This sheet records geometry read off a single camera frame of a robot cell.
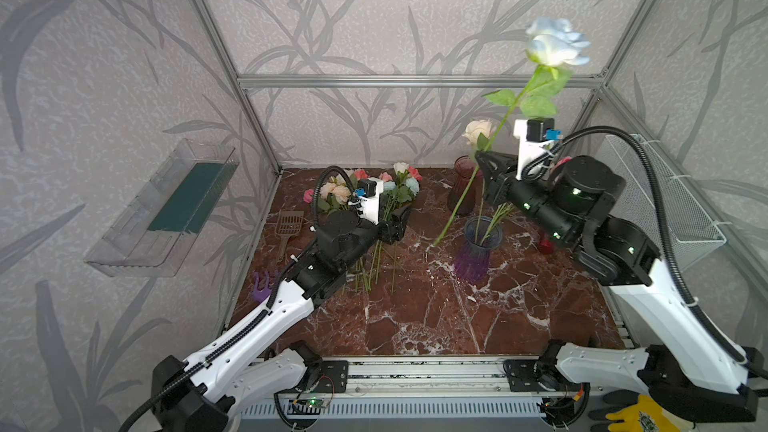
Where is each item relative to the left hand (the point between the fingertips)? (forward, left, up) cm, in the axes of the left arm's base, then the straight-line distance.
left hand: (405, 196), depth 67 cm
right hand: (-1, -13, +17) cm, 22 cm away
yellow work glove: (-40, -52, -30) cm, 72 cm away
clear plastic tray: (-10, +54, -3) cm, 55 cm away
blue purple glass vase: (-4, -20, -26) cm, 32 cm away
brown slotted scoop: (+15, +41, -37) cm, 57 cm away
